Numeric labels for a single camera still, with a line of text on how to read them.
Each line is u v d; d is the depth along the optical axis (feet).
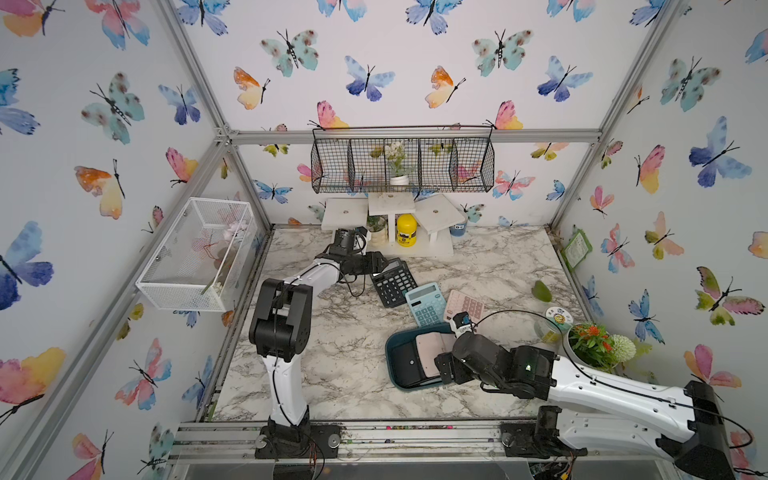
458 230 3.78
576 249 3.62
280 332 1.71
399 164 3.08
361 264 2.84
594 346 2.33
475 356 1.78
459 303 3.15
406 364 2.76
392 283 3.23
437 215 3.39
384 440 2.47
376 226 3.56
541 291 3.32
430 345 2.70
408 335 2.79
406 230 3.51
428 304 3.15
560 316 2.84
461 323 2.19
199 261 2.38
